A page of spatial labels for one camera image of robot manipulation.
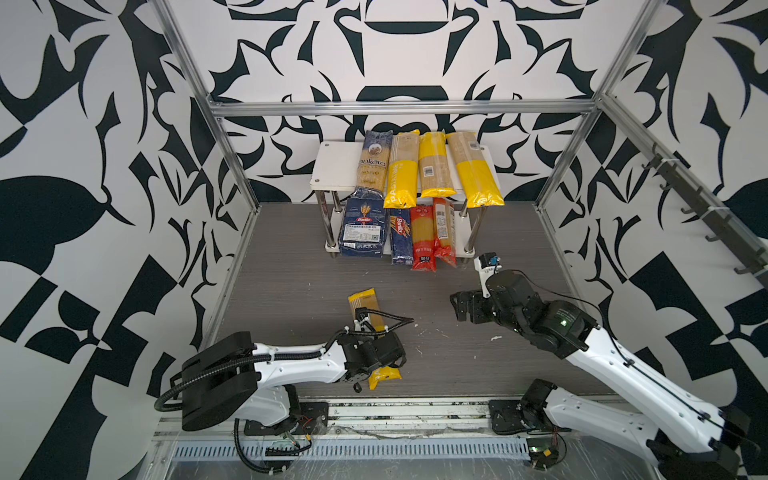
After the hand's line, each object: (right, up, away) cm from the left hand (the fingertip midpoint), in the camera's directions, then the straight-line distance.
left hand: (381, 343), depth 83 cm
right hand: (+21, +15, -11) cm, 28 cm away
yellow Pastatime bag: (+6, +45, -5) cm, 45 cm away
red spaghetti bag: (+14, +29, +16) cm, 35 cm away
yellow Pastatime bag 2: (-5, +10, +10) cm, 14 cm away
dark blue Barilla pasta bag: (-5, +33, +14) cm, 36 cm away
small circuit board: (+38, -22, -12) cm, 45 cm away
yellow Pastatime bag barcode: (+25, +43, -6) cm, 50 cm away
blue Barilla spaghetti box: (+6, +29, +16) cm, 34 cm away
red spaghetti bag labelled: (+20, +31, +16) cm, 41 cm away
